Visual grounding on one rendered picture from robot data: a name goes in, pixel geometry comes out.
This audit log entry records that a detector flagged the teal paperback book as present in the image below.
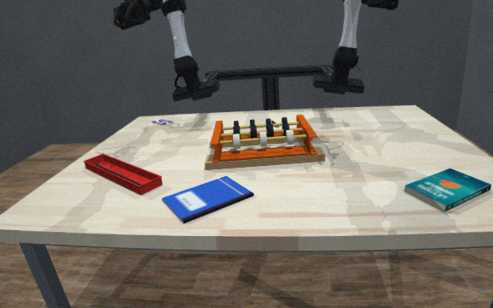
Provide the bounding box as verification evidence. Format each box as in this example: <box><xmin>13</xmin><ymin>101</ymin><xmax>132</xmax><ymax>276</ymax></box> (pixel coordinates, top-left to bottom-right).
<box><xmin>405</xmin><ymin>169</ymin><xmax>491</xmax><ymax>212</ymax></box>

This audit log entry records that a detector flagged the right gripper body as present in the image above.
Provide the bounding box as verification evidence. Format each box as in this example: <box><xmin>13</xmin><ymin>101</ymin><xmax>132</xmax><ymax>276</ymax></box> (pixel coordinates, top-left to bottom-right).
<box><xmin>119</xmin><ymin>0</ymin><xmax>151</xmax><ymax>28</ymax></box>

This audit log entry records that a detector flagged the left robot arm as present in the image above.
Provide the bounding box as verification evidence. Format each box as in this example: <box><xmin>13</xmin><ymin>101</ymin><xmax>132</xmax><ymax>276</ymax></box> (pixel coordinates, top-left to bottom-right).
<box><xmin>315</xmin><ymin>0</ymin><xmax>364</xmax><ymax>89</ymax></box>

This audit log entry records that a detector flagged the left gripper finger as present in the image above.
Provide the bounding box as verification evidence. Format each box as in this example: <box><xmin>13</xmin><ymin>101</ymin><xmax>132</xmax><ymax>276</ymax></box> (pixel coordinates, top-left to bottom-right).
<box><xmin>367</xmin><ymin>0</ymin><xmax>384</xmax><ymax>8</ymax></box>
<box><xmin>387</xmin><ymin>0</ymin><xmax>397</xmax><ymax>10</ymax></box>

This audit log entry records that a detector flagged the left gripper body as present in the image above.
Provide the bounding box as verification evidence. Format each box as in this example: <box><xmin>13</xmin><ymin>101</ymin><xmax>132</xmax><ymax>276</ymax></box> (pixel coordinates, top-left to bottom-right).
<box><xmin>361</xmin><ymin>0</ymin><xmax>399</xmax><ymax>9</ymax></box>

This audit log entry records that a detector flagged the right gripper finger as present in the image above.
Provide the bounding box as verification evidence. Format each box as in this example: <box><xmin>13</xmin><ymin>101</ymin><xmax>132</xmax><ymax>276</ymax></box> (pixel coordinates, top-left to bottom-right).
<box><xmin>113</xmin><ymin>7</ymin><xmax>128</xmax><ymax>30</ymax></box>
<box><xmin>124</xmin><ymin>1</ymin><xmax>145</xmax><ymax>25</ymax></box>

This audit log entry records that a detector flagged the blue notebook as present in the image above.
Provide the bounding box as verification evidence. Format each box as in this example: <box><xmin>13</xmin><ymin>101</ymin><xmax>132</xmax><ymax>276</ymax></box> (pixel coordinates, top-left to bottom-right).
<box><xmin>162</xmin><ymin>176</ymin><xmax>254</xmax><ymax>223</ymax></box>

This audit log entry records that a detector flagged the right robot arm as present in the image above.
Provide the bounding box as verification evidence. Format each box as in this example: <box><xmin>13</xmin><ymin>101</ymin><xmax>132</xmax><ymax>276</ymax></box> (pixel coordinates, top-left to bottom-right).
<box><xmin>144</xmin><ymin>0</ymin><xmax>217</xmax><ymax>97</ymax></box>

